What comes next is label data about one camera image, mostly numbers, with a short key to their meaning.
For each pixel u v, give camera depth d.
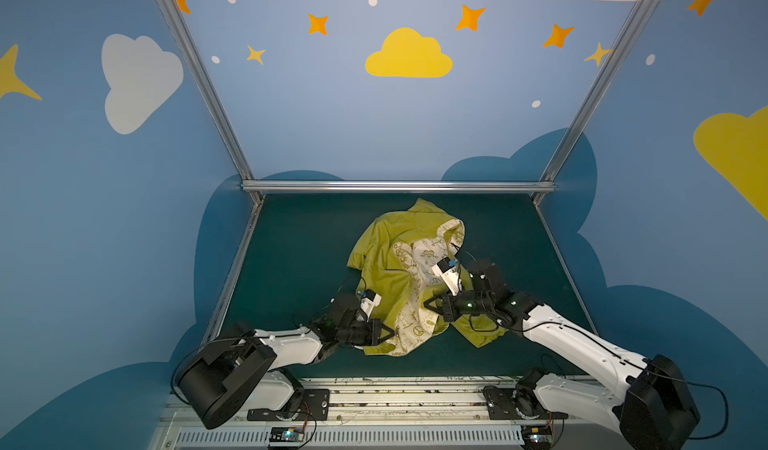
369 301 0.80
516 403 0.68
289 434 0.71
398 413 0.73
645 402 0.39
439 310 0.74
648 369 0.43
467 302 0.68
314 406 0.74
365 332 0.75
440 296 0.73
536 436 0.72
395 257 0.96
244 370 0.43
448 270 0.72
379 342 0.78
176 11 0.73
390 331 0.82
